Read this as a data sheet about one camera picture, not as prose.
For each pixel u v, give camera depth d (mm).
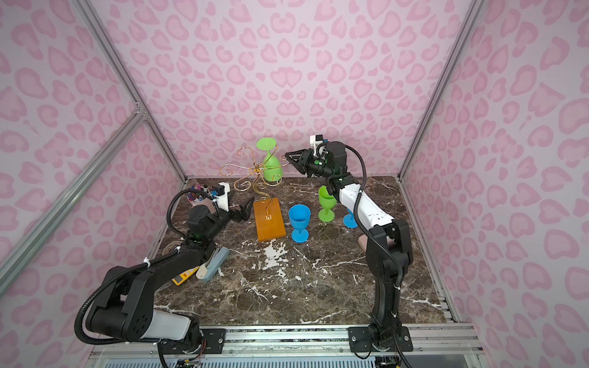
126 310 429
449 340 739
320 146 750
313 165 747
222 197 717
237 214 752
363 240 949
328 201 929
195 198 967
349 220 1025
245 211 764
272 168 908
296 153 769
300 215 905
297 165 751
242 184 726
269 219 1016
